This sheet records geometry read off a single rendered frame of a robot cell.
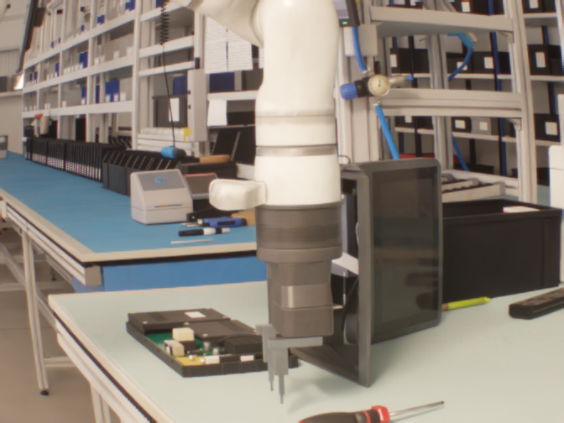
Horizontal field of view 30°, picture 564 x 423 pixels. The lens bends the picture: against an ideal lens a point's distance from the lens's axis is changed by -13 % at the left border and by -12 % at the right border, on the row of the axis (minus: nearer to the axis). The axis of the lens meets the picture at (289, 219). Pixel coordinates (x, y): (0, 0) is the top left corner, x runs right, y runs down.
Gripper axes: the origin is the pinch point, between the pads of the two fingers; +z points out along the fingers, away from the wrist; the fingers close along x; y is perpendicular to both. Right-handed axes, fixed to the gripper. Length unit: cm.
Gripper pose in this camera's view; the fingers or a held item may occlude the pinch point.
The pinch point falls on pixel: (276, 396)
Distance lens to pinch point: 107.8
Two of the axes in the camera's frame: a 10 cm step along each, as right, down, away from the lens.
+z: 0.3, 9.9, 1.1
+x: -1.9, -1.0, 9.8
